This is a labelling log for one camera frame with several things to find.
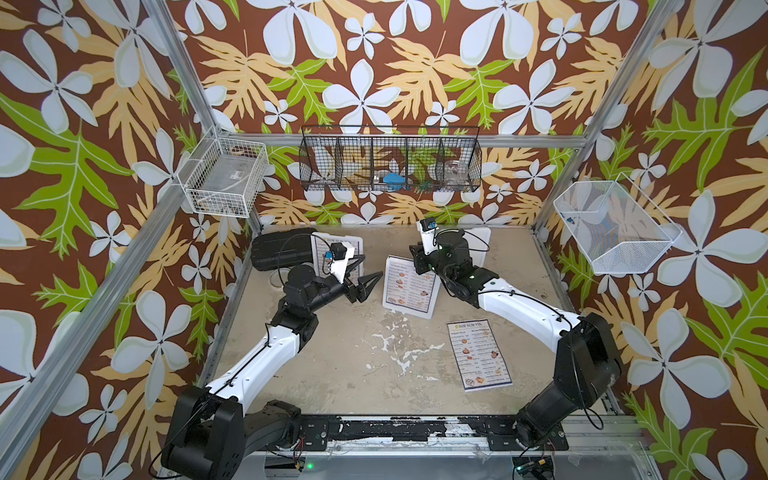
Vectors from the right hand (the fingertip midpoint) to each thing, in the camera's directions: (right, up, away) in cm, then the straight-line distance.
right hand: (412, 243), depth 85 cm
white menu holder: (0, -22, +10) cm, 24 cm away
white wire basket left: (-55, +20, +1) cm, 58 cm away
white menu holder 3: (+15, 0, -14) cm, 20 cm away
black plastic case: (-46, -1, +23) cm, 51 cm away
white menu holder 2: (-26, +3, +6) cm, 27 cm away
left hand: (-11, -5, -11) cm, 16 cm away
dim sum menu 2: (+20, -34, +4) cm, 39 cm away
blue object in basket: (-5, +20, +10) cm, 23 cm away
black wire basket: (+7, +28, +12) cm, 32 cm away
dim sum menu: (-1, -13, +4) cm, 14 cm away
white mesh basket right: (+57, +4, -3) cm, 58 cm away
